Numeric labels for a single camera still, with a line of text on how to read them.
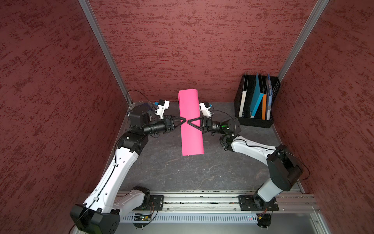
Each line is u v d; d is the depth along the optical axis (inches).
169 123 22.0
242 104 37.0
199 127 24.0
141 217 28.4
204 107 25.7
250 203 28.9
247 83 36.8
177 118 23.8
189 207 29.1
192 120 24.3
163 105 23.8
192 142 24.0
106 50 34.5
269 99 34.1
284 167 17.9
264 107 36.6
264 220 28.0
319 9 28.2
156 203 29.7
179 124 23.7
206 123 23.9
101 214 14.3
